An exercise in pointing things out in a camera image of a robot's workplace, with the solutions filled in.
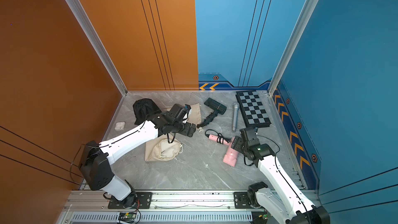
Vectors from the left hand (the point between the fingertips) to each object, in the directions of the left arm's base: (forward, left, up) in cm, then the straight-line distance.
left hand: (190, 125), depth 84 cm
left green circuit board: (-40, +28, -17) cm, 51 cm away
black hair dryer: (+20, -15, -9) cm, 27 cm away
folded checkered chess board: (+18, -40, -11) cm, 46 cm away
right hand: (-8, -26, -6) cm, 28 cm away
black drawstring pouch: (+10, +28, +2) cm, 30 cm away
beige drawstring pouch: (-9, +18, -12) cm, 23 cm away
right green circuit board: (-39, -33, -15) cm, 54 cm away
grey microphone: (+23, -29, -13) cm, 40 cm away
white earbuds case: (+8, +48, -14) cm, 50 cm away
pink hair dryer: (-13, -22, -11) cm, 28 cm away
